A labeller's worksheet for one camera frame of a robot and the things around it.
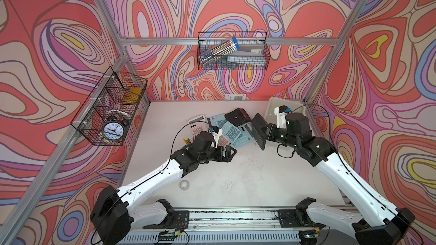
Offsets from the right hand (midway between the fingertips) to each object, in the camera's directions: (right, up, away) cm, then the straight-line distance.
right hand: (260, 132), depth 73 cm
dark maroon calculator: (-7, +7, +32) cm, 33 cm away
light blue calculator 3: (-20, +4, +32) cm, 38 cm away
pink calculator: (-16, -7, +23) cm, 29 cm away
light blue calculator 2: (-3, -5, +26) cm, 27 cm away
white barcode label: (-6, +21, +50) cm, 54 cm away
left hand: (-13, -9, +2) cm, 16 cm away
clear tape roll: (-35, -27, +11) cm, 46 cm away
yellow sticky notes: (-59, +16, +6) cm, 62 cm away
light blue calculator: (-11, -2, +26) cm, 28 cm away
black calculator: (-1, +5, +1) cm, 5 cm away
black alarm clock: (-61, +2, -5) cm, 61 cm away
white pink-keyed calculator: (-32, +2, +31) cm, 45 cm away
